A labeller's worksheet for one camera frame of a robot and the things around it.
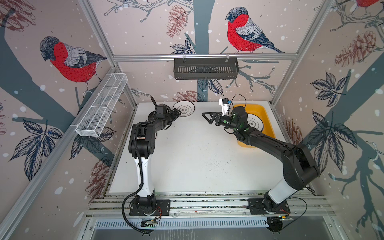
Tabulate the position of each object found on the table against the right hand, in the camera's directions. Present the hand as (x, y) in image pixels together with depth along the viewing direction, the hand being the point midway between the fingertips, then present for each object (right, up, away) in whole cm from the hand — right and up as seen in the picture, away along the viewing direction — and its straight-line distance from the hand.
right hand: (205, 116), depth 81 cm
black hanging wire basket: (+2, +34, +24) cm, 42 cm away
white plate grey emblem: (+37, -4, +23) cm, 44 cm away
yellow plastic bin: (+43, +4, +31) cm, 53 cm away
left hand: (-18, +2, +25) cm, 31 cm away
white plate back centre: (-13, +6, +37) cm, 40 cm away
